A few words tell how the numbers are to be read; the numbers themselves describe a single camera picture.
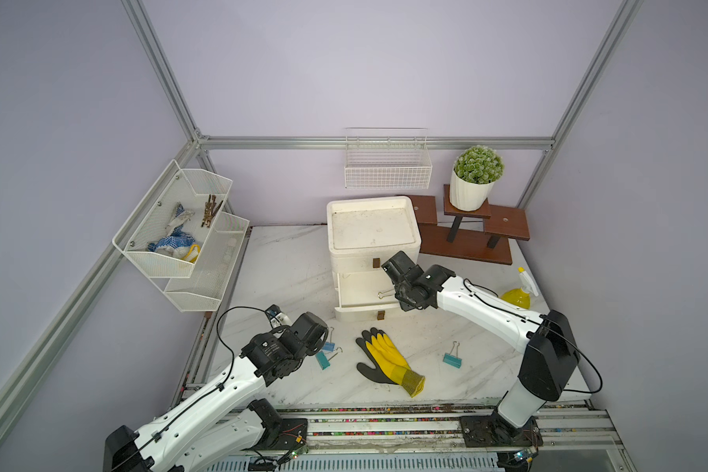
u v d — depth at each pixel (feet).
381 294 2.84
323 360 2.82
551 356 1.44
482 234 3.43
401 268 2.10
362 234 2.83
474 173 2.75
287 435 2.37
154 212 2.35
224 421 1.90
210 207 2.67
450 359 2.82
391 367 2.70
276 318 2.21
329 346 2.89
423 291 1.91
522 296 2.88
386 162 3.21
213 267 2.99
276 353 1.68
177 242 2.31
